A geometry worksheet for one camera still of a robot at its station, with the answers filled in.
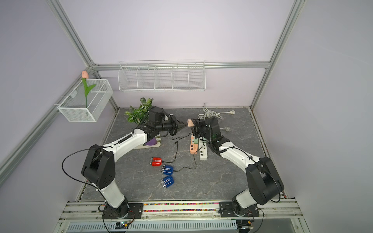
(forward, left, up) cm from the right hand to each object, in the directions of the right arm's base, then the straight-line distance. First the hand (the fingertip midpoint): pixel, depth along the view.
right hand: (187, 119), depth 81 cm
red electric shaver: (-15, +20, -23) cm, 34 cm away
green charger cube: (-3, -5, -19) cm, 20 cm away
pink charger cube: (-2, -1, -1) cm, 3 cm away
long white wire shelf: (+35, +17, +6) cm, 39 cm away
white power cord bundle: (+23, -15, -21) cm, 34 cm away
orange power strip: (-6, -4, -21) cm, 23 cm away
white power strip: (-8, -10, -22) cm, 25 cm away
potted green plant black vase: (+4, +28, -1) cm, 28 cm away
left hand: (-3, -1, -1) cm, 3 cm away
